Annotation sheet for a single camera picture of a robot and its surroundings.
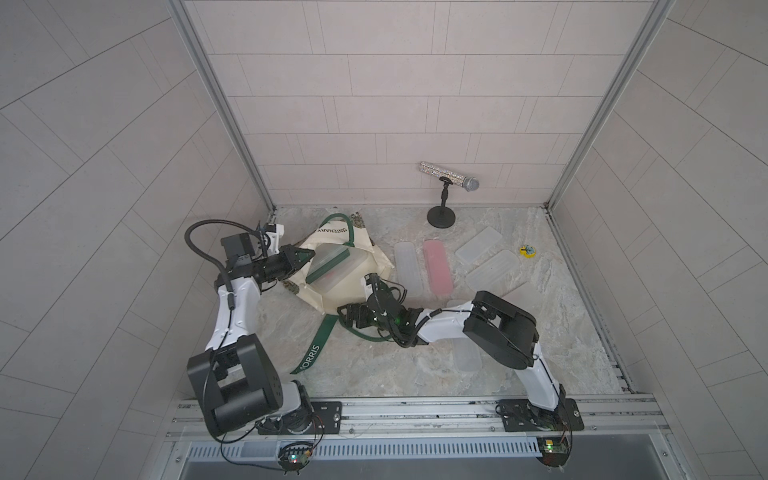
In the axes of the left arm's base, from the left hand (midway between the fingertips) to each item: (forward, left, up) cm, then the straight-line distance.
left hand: (315, 249), depth 80 cm
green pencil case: (+5, -1, -14) cm, 15 cm away
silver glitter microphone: (+24, -45, +4) cm, 51 cm away
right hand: (-10, -8, -17) cm, 21 cm away
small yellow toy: (+13, -67, -17) cm, 71 cm away
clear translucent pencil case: (+15, -52, -17) cm, 57 cm away
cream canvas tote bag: (+7, -5, 0) cm, 9 cm away
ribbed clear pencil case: (+3, -56, -18) cm, 59 cm away
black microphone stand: (+28, -39, -17) cm, 51 cm away
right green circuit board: (-43, -59, -19) cm, 75 cm away
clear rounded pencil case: (+6, -26, -19) cm, 33 cm away
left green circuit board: (-44, 0, -17) cm, 47 cm away
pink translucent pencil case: (+7, -36, -19) cm, 42 cm away
